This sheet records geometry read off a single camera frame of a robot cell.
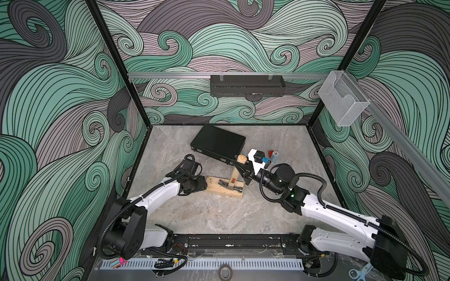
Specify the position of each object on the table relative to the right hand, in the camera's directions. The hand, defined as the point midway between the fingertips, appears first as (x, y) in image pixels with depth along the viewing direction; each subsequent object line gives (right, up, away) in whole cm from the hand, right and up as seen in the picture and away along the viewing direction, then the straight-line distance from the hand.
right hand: (232, 160), depth 64 cm
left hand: (-14, -15, +22) cm, 30 cm away
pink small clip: (-44, -41, +3) cm, 60 cm away
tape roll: (-1, -43, +4) cm, 43 cm away
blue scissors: (+48, -45, +2) cm, 66 cm away
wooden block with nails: (-9, -16, +23) cm, 30 cm away
